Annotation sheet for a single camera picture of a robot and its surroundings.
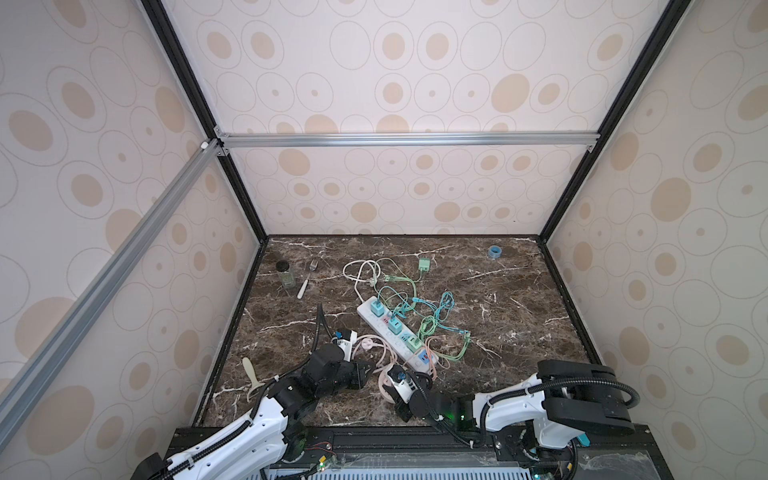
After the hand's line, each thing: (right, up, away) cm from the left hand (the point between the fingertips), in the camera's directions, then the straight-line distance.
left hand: (380, 365), depth 78 cm
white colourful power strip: (+12, 0, +7) cm, 14 cm away
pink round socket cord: (+1, +3, +11) cm, 12 cm away
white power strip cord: (-9, +21, +28) cm, 36 cm away
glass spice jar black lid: (-32, +24, +21) cm, 45 cm away
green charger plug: (+9, +4, +5) cm, 11 cm away
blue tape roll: (+43, +32, +36) cm, 64 cm away
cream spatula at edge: (-39, -3, +8) cm, 40 cm away
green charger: (+15, +27, +31) cm, 44 cm away
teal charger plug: (-1, +13, +14) cm, 19 cm away
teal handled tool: (+51, -17, -4) cm, 54 cm away
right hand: (+3, -6, +2) cm, 7 cm away
